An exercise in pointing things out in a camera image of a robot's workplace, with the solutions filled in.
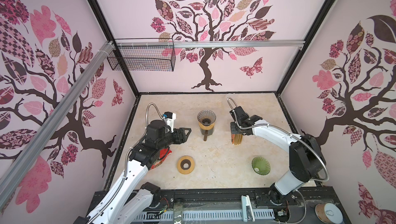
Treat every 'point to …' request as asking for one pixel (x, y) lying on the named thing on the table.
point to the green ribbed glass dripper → (260, 165)
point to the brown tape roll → (329, 212)
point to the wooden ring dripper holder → (206, 127)
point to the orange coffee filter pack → (236, 136)
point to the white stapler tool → (247, 209)
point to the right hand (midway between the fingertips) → (235, 125)
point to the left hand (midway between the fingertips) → (186, 133)
